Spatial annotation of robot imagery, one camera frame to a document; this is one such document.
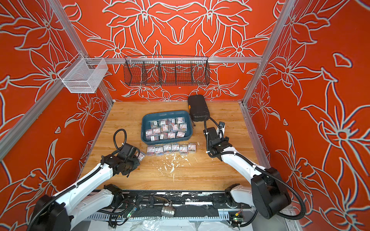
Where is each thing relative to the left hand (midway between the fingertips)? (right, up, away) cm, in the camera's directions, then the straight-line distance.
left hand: (138, 163), depth 84 cm
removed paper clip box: (+6, +6, +6) cm, 10 cm away
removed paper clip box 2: (+11, +5, +5) cm, 14 cm away
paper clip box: (+27, +6, +6) cm, 28 cm away
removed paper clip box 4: (+22, +8, +6) cm, 24 cm away
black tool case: (+39, +34, +27) cm, 58 cm away
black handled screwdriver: (+35, +21, +22) cm, 47 cm away
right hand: (+49, +16, +2) cm, 52 cm away
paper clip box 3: (+19, +15, +11) cm, 26 cm away
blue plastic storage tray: (+1, +28, +22) cm, 36 cm away
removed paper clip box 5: (+32, +8, +6) cm, 34 cm away
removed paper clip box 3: (+17, +7, +6) cm, 19 cm away
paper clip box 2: (+25, +15, +12) cm, 31 cm away
